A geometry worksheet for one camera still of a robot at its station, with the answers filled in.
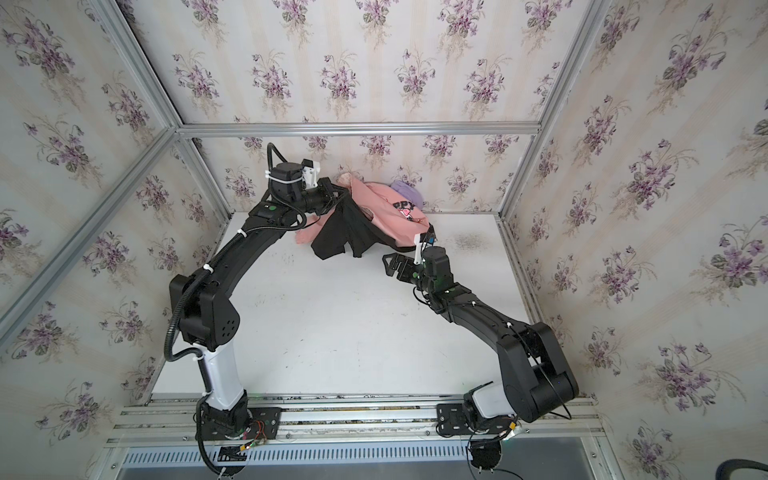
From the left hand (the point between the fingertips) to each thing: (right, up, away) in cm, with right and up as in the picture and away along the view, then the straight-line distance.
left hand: (350, 184), depth 82 cm
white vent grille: (+15, -67, -11) cm, 69 cm away
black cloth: (-1, -11, +9) cm, 15 cm away
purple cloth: (+19, +4, +32) cm, 38 cm away
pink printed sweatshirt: (+12, -7, +22) cm, 26 cm away
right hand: (+11, -22, +4) cm, 25 cm away
